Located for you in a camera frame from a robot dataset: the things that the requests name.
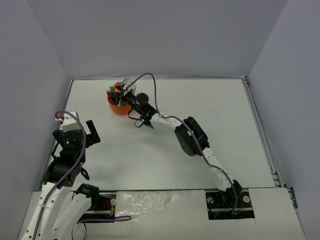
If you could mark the aluminium table edge rail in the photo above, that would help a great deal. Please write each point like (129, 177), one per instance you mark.
(271, 158)

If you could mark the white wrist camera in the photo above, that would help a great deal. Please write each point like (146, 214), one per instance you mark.
(68, 120)
(128, 83)

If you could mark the green-capped black highlighter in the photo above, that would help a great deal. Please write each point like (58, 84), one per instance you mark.
(112, 89)

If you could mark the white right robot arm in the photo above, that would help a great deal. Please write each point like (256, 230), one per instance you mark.
(191, 137)

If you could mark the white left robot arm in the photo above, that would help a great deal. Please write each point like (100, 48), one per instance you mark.
(47, 223)

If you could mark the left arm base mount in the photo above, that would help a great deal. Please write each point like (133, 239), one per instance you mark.
(103, 210)

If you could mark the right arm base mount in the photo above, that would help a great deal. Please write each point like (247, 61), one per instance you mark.
(219, 208)

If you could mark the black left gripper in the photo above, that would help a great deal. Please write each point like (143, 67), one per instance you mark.
(90, 139)

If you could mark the orange round desk organizer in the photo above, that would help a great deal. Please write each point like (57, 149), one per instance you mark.
(119, 110)

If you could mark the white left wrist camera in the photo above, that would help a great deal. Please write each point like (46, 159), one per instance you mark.
(68, 120)

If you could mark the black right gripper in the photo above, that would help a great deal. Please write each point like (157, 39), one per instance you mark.
(120, 98)

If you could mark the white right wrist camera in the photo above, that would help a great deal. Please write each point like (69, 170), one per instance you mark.
(128, 83)

